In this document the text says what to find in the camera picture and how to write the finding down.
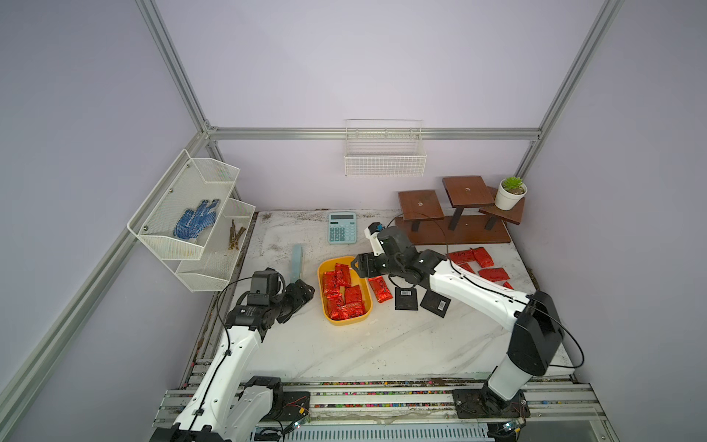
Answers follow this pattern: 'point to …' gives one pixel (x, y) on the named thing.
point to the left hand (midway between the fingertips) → (306, 299)
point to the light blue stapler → (296, 262)
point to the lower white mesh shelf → (214, 269)
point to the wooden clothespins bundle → (235, 236)
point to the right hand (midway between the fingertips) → (363, 265)
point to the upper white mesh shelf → (178, 217)
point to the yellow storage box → (328, 263)
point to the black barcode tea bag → (405, 298)
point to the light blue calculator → (342, 227)
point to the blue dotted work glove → (191, 225)
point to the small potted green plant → (510, 191)
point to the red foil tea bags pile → (342, 300)
